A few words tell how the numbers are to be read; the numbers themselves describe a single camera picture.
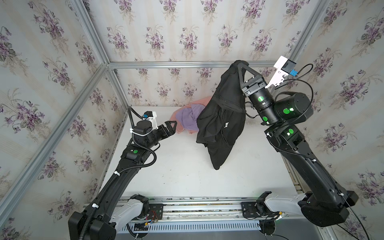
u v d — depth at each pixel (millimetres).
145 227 717
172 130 648
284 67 386
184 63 983
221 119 583
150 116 650
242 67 437
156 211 730
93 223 363
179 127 1053
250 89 399
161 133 646
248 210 730
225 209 750
